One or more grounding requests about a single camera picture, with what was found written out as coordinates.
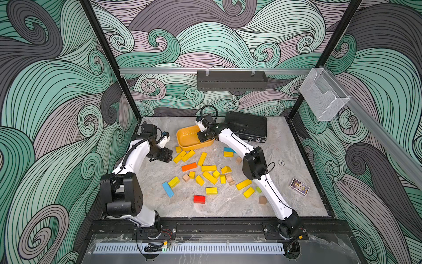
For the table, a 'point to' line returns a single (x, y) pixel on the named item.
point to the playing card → (299, 186)
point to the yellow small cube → (216, 174)
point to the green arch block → (259, 190)
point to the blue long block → (168, 190)
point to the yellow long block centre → (203, 158)
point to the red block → (199, 199)
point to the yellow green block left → (175, 182)
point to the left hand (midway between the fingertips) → (162, 154)
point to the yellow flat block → (213, 168)
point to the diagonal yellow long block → (210, 177)
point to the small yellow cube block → (178, 149)
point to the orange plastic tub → (188, 139)
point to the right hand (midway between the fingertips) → (198, 136)
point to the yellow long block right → (245, 183)
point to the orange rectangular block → (189, 166)
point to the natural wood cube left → (185, 177)
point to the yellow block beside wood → (199, 180)
